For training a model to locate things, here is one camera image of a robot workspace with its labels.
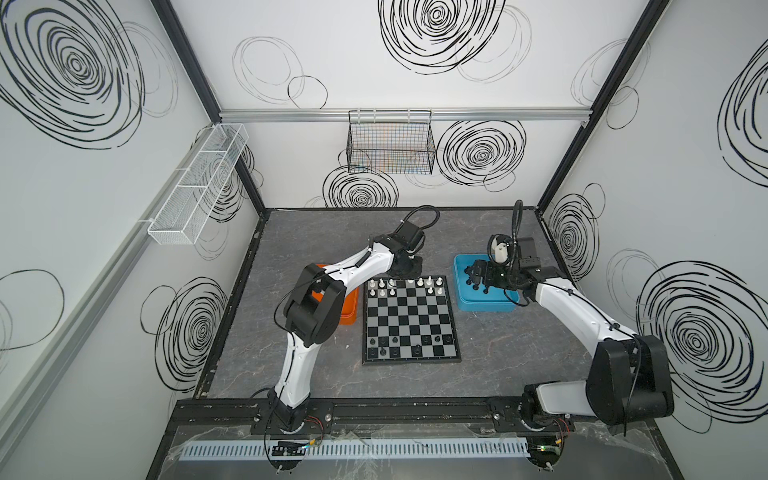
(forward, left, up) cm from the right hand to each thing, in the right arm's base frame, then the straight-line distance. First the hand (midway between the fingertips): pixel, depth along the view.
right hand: (478, 272), depth 87 cm
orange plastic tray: (-7, +38, -7) cm, 39 cm away
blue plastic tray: (-4, +1, -10) cm, 11 cm away
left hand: (+3, +17, -5) cm, 18 cm away
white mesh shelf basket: (+4, +78, +22) cm, 81 cm away
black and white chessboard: (-11, +20, -11) cm, 25 cm away
